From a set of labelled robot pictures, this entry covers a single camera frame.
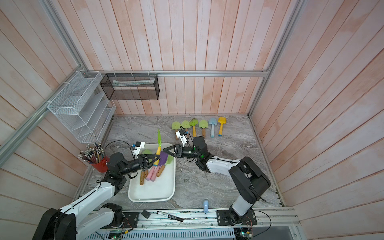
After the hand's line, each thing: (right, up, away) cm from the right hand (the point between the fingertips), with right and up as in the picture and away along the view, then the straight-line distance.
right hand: (165, 152), depth 76 cm
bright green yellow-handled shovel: (+16, +17, +37) cm, 44 cm away
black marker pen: (+3, -33, -2) cm, 33 cm away
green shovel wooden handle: (+2, +15, +37) cm, 40 cm away
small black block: (-10, -32, 0) cm, 34 cm away
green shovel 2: (0, -7, +17) cm, 18 cm away
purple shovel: (-11, -14, +10) cm, 20 cm away
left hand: (-2, -4, -3) cm, 5 cm away
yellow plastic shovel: (+38, +19, +39) cm, 58 cm away
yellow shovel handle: (-3, 0, -2) cm, 4 cm away
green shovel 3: (-16, -3, +20) cm, 26 cm away
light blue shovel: (+31, +18, +38) cm, 52 cm away
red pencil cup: (-38, -2, +2) cm, 38 cm away
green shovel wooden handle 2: (+10, +15, +38) cm, 42 cm away
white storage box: (-4, -22, +8) cm, 24 cm away
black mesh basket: (-29, +43, +29) cm, 59 cm away
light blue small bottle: (+21, -29, 0) cm, 36 cm away
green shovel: (+24, +15, +38) cm, 47 cm away
